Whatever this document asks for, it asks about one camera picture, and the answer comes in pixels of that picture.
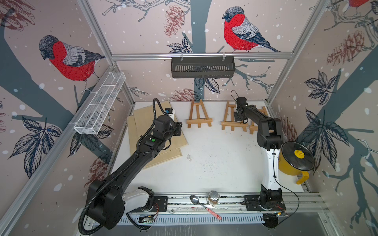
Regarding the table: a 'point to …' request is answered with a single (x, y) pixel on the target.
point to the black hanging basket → (202, 67)
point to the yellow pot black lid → (294, 159)
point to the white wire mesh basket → (99, 103)
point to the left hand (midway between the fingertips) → (182, 120)
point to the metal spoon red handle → (195, 200)
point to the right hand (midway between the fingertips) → (242, 115)
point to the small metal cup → (213, 197)
